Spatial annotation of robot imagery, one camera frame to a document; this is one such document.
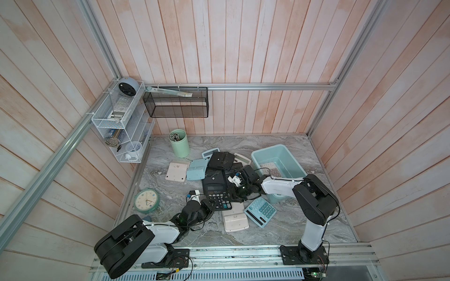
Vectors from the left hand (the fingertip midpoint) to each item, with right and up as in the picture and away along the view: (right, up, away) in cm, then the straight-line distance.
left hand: (219, 203), depth 84 cm
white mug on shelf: (-43, +27, +2) cm, 51 cm away
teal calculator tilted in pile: (-13, +15, +13) cm, 23 cm away
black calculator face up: (-2, +5, +7) cm, 9 cm away
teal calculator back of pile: (-7, +24, +22) cm, 33 cm away
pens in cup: (-25, +34, +11) cm, 43 cm away
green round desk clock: (-37, 0, +3) cm, 37 cm away
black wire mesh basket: (-35, +54, +23) cm, 68 cm away
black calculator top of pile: (+2, +20, +14) cm, 25 cm away
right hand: (+3, +1, +3) cm, 5 cm away
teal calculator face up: (+21, -4, +1) cm, 21 cm away
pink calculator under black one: (+8, -7, -3) cm, 11 cm away
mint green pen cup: (-23, +28, +18) cm, 40 cm away
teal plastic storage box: (+35, +19, +19) cm, 44 cm away
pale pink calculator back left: (-25, +14, +17) cm, 33 cm away
